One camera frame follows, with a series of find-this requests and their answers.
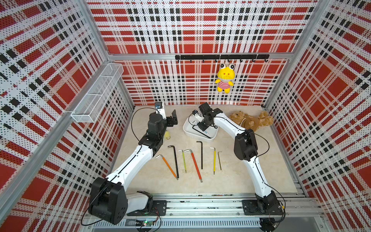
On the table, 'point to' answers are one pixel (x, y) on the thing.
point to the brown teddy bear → (249, 122)
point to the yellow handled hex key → (214, 166)
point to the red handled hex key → (195, 163)
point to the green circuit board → (148, 223)
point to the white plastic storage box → (191, 128)
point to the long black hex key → (168, 146)
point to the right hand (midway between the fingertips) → (204, 124)
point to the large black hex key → (209, 137)
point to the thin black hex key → (201, 153)
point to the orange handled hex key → (171, 169)
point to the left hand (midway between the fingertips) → (169, 110)
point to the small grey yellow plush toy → (167, 135)
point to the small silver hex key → (219, 159)
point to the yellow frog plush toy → (225, 74)
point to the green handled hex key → (183, 158)
